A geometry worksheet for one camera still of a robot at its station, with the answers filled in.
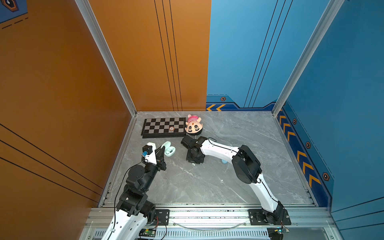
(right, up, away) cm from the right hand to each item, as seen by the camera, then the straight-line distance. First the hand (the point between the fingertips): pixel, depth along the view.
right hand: (189, 162), depth 93 cm
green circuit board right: (+42, -28, -22) cm, 55 cm away
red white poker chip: (-13, +21, +13) cm, 28 cm away
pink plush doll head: (+3, +23, +7) cm, 24 cm away
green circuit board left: (-19, -29, -21) cm, 40 cm away
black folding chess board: (-20, +22, +13) cm, 32 cm away
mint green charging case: (-8, +12, -23) cm, 27 cm away
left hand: (-11, +13, -23) cm, 29 cm away
